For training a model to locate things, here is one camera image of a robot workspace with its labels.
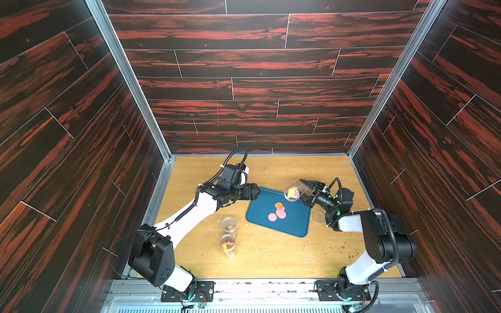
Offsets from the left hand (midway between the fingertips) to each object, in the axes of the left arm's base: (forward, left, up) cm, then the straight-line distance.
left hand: (255, 191), depth 83 cm
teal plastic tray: (-3, -21, -19) cm, 28 cm away
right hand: (+4, -20, 0) cm, 20 cm away
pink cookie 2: (+1, -13, -17) cm, 21 cm away
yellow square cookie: (-3, -14, +4) cm, 15 cm away
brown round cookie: (+3, -12, -16) cm, 20 cm away
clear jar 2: (-20, +11, -11) cm, 25 cm away
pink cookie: (-2, -13, -17) cm, 21 cm away
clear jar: (-9, +12, -15) cm, 21 cm away
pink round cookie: (-3, -8, -18) cm, 20 cm away
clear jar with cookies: (+1, -19, +2) cm, 19 cm away
